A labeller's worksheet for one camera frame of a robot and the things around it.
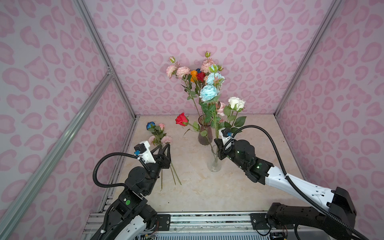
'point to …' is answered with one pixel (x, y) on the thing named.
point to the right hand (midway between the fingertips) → (215, 139)
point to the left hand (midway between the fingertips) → (166, 143)
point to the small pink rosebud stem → (161, 135)
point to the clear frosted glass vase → (214, 164)
